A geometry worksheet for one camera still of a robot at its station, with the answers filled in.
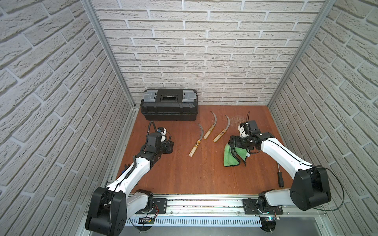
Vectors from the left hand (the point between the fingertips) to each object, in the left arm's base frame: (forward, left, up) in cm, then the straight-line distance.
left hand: (172, 140), depth 86 cm
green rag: (-8, -36, -9) cm, 38 cm away
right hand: (-1, -40, -1) cm, 40 cm away
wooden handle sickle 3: (+15, -26, -9) cm, 32 cm away
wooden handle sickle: (+2, -15, -9) cm, 18 cm away
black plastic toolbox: (+25, +3, +6) cm, 26 cm away
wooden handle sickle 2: (+12, -34, -9) cm, 38 cm away
